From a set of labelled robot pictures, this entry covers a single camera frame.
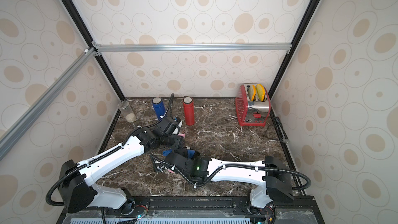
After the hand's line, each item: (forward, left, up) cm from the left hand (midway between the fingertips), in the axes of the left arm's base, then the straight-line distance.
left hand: (184, 141), depth 78 cm
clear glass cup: (+24, +39, -2) cm, 46 cm away
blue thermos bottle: (+22, +17, +3) cm, 28 cm away
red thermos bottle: (+23, -1, +2) cm, 23 cm away
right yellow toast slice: (+33, -45, +5) cm, 56 cm away
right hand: (-7, +3, +1) cm, 8 cm away
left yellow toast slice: (+33, -40, +3) cm, 52 cm away
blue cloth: (-7, -4, +1) cm, 8 cm away
